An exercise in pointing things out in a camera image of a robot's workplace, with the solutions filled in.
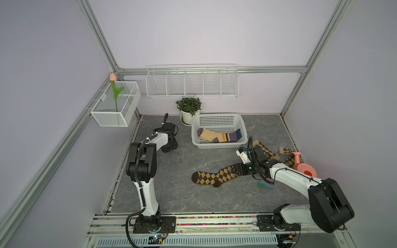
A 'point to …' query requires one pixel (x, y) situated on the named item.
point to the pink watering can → (303, 168)
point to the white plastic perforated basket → (226, 123)
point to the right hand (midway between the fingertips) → (234, 168)
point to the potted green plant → (188, 107)
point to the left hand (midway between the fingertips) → (172, 147)
